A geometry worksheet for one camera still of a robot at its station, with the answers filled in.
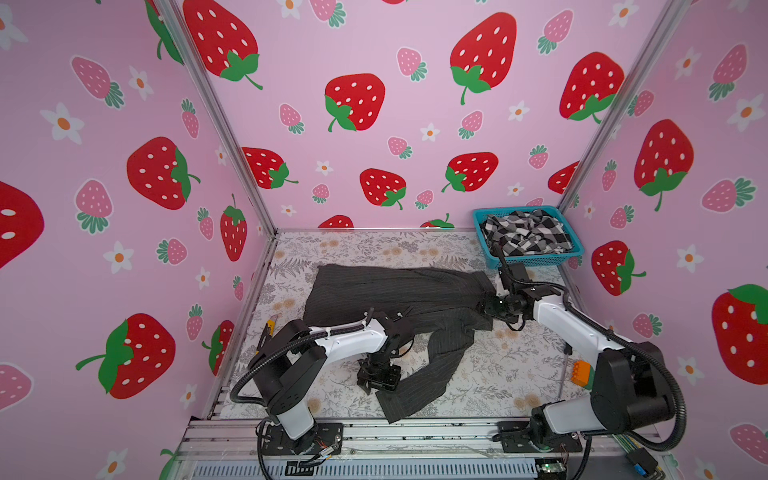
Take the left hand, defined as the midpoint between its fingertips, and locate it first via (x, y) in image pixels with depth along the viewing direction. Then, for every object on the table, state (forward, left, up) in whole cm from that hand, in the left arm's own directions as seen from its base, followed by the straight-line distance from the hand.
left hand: (385, 397), depth 79 cm
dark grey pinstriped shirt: (+26, -18, +3) cm, 32 cm away
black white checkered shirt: (+52, -50, +11) cm, 73 cm away
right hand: (+24, -30, +7) cm, 39 cm away
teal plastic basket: (+65, -35, +8) cm, 74 cm away
